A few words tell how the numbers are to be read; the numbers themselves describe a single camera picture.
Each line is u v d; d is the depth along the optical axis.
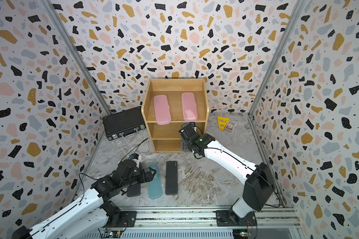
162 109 0.78
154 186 0.84
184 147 0.74
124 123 1.10
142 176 0.70
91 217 0.58
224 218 0.74
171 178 0.86
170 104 0.81
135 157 0.73
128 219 0.74
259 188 0.42
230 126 1.13
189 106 0.84
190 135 0.62
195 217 0.76
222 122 1.17
